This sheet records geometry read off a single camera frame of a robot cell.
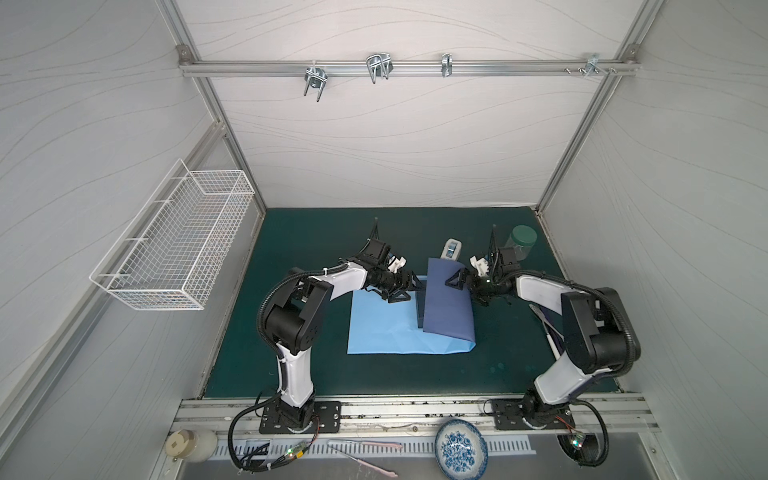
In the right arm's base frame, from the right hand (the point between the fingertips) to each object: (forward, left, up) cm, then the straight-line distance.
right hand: (459, 282), depth 94 cm
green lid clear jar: (+15, -22, +4) cm, 27 cm away
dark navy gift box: (-10, +13, +2) cm, 16 cm away
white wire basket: (-12, +72, +28) cm, 78 cm away
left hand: (-5, +12, +3) cm, 13 cm away
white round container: (-47, +62, +4) cm, 78 cm away
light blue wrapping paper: (-14, +25, -4) cm, 29 cm away
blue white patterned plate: (-43, +3, -4) cm, 44 cm away
